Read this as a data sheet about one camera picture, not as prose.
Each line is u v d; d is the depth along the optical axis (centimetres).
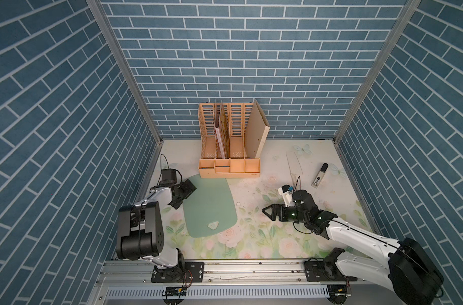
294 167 109
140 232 44
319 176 99
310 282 72
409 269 41
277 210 72
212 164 97
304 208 65
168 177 75
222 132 95
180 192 83
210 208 92
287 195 77
